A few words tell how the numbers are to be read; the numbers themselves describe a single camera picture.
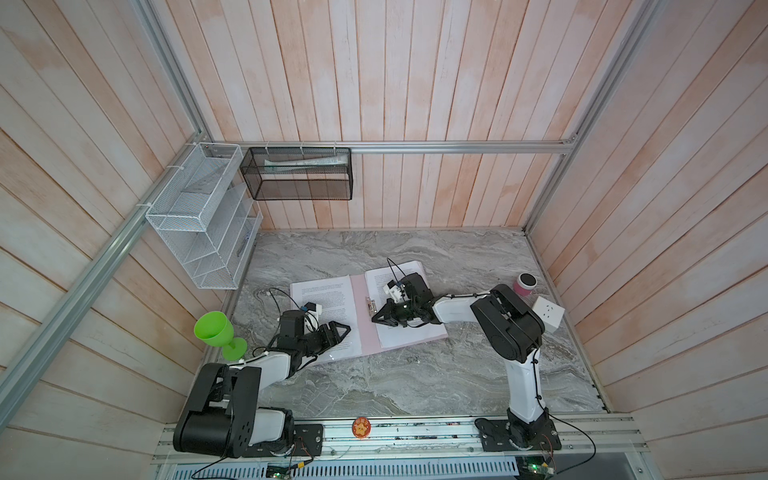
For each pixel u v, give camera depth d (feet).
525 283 3.22
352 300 3.28
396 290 3.04
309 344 2.51
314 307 2.80
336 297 3.31
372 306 3.22
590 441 2.16
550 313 3.04
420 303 2.62
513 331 1.79
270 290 3.43
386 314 2.82
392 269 3.35
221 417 1.38
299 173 2.98
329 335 2.62
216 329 2.54
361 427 2.50
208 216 2.35
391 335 2.95
